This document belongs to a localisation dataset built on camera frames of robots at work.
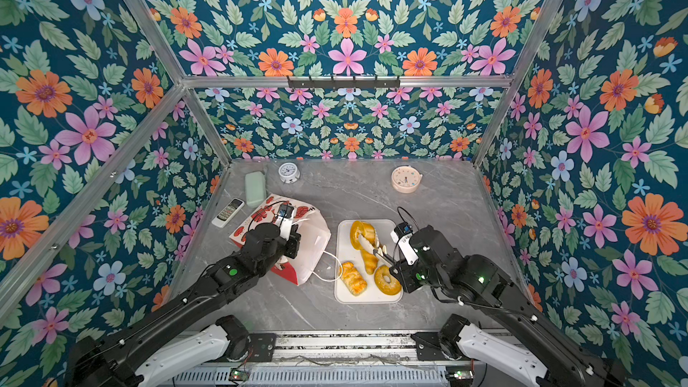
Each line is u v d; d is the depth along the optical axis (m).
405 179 1.11
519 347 0.53
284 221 0.65
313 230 0.90
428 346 0.72
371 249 0.72
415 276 0.56
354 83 0.93
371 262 0.88
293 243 0.68
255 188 1.11
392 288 0.81
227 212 1.01
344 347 0.75
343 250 0.92
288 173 1.11
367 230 0.78
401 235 0.59
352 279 0.82
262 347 0.74
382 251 0.69
